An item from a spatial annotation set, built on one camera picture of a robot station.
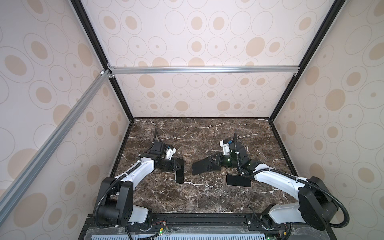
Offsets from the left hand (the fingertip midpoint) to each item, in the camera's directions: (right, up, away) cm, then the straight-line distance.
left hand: (183, 164), depth 85 cm
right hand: (+14, +4, -3) cm, 15 cm away
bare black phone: (-2, -5, 0) cm, 5 cm away
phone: (+12, -1, -2) cm, 12 cm away
